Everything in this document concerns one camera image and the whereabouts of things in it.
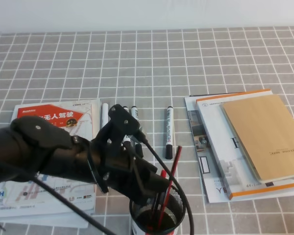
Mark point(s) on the red capped marker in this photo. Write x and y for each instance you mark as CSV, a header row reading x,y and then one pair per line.
x,y
163,175

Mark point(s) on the red white map book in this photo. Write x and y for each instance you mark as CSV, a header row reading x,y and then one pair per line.
x,y
80,118

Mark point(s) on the white photo brochure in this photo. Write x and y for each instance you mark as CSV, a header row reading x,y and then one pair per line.
x,y
211,176

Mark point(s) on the white pen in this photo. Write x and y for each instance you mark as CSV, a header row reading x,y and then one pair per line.
x,y
104,114

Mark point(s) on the tan kraft notebook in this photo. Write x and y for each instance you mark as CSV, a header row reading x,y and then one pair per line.
x,y
265,129

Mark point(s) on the black mesh pen holder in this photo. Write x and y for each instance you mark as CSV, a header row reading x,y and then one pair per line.
x,y
163,220

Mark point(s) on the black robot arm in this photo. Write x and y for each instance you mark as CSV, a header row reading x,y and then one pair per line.
x,y
36,146

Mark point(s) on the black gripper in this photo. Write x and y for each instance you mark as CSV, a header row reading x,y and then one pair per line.
x,y
130,174

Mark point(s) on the dark red pencil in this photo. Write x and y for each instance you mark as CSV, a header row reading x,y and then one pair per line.
x,y
173,170

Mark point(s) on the orange edged white book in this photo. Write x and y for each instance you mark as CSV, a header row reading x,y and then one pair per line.
x,y
240,182

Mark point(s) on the white exhibition booklet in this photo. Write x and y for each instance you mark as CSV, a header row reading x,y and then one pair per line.
x,y
20,199

